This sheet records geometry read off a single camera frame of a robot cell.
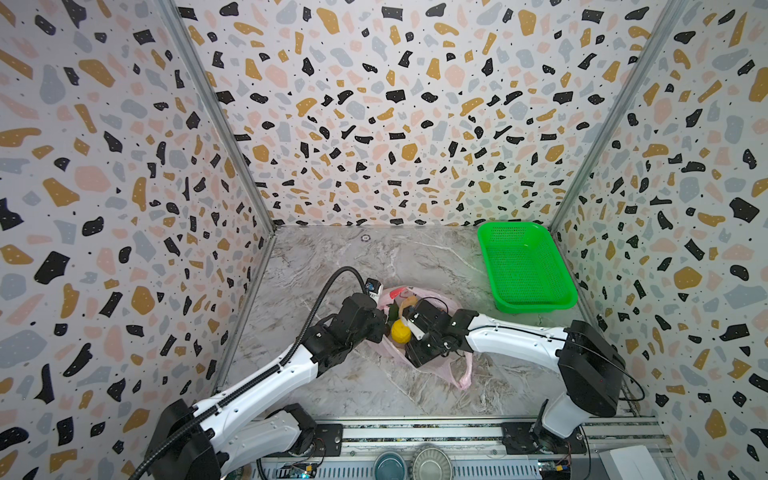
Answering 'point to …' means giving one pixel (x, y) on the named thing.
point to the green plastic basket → (527, 271)
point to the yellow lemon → (401, 333)
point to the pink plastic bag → (397, 303)
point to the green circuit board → (297, 470)
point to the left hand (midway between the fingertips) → (382, 310)
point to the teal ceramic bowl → (390, 466)
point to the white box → (631, 463)
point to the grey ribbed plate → (431, 462)
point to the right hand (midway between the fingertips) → (407, 350)
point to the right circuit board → (555, 469)
